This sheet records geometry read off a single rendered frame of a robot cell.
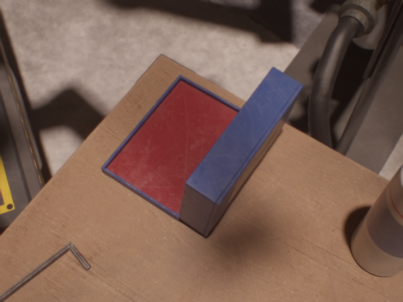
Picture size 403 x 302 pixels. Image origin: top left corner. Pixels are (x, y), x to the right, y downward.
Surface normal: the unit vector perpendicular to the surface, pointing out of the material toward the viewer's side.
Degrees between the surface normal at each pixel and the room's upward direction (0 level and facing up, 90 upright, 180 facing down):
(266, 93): 7
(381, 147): 0
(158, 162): 0
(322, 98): 44
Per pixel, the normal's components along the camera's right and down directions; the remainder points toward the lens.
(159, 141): 0.00, -0.47
